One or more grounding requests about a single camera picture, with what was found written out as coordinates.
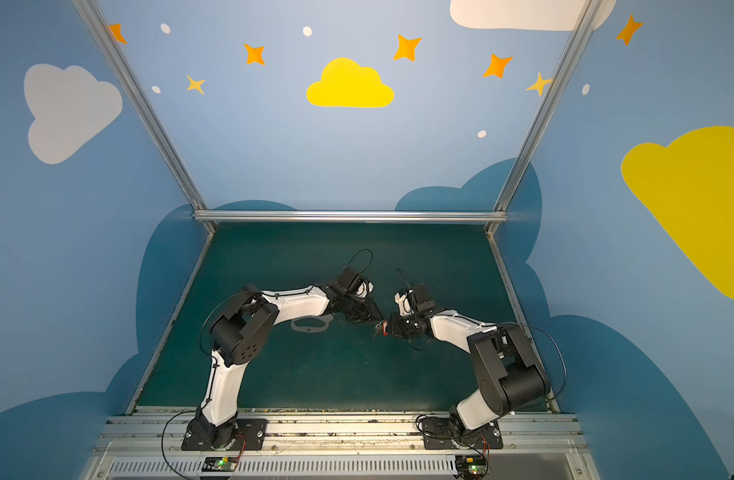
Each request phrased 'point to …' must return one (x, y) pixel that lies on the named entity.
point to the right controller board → (471, 466)
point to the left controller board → (219, 464)
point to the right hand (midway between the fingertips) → (389, 325)
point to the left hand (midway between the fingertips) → (384, 319)
